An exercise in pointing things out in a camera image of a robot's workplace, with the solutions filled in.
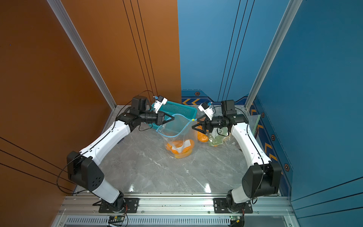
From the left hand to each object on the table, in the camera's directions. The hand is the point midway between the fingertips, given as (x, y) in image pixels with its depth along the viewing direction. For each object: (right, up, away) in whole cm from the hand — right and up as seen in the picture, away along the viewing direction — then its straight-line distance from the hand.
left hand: (173, 117), depth 75 cm
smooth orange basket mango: (+7, -21, +10) cm, 25 cm away
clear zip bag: (+4, -10, -5) cm, 11 cm away
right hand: (+13, -3, +1) cm, 13 cm away
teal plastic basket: (+5, +1, -2) cm, 6 cm away
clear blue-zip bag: (+27, -14, +16) cm, 34 cm away
